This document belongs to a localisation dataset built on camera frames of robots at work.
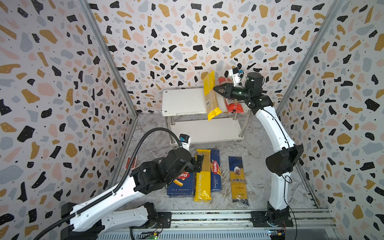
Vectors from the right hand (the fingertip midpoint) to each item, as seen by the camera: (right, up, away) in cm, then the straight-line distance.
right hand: (214, 89), depth 73 cm
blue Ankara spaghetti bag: (+14, -52, +10) cm, 55 cm away
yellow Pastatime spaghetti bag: (-6, -48, +10) cm, 49 cm away
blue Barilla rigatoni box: (-16, -50, +6) cm, 53 cm away
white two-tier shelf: (-14, -10, +2) cm, 18 cm away
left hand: (-8, -30, -8) cm, 33 cm away
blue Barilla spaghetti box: (+2, -50, +9) cm, 51 cm away
